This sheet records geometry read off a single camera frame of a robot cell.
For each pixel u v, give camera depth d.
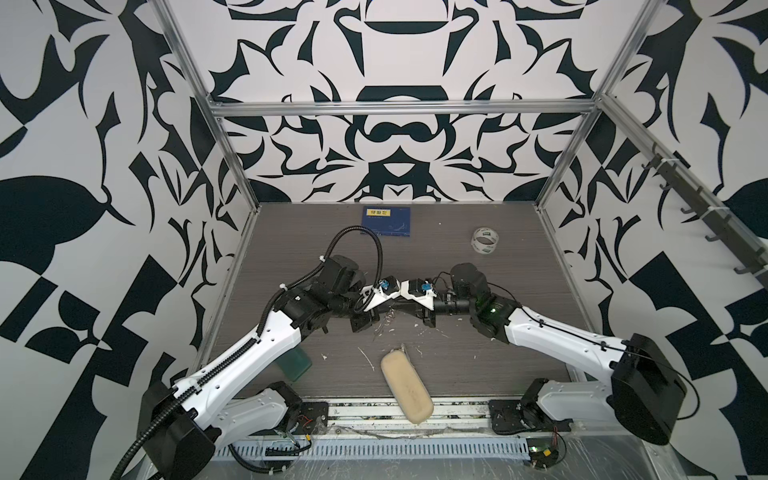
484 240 1.08
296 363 0.82
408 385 0.76
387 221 1.14
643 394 0.41
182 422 0.38
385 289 0.62
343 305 0.61
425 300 0.63
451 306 0.66
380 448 0.71
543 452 0.71
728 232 0.55
